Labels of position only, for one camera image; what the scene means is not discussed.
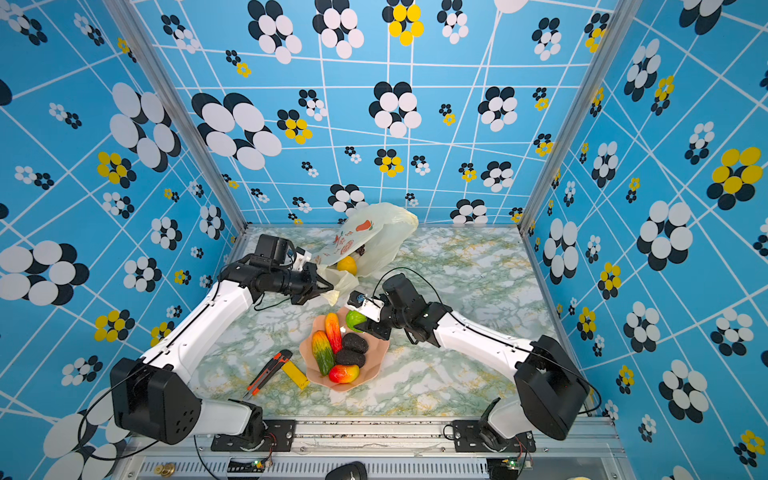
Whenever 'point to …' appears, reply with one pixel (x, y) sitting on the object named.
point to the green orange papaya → (323, 352)
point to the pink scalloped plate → (375, 353)
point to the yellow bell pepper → (348, 263)
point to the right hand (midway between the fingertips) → (363, 313)
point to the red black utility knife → (253, 389)
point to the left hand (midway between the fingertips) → (336, 284)
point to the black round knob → (351, 471)
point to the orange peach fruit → (333, 332)
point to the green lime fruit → (353, 319)
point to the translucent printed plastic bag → (366, 244)
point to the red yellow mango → (342, 374)
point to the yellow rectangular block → (295, 374)
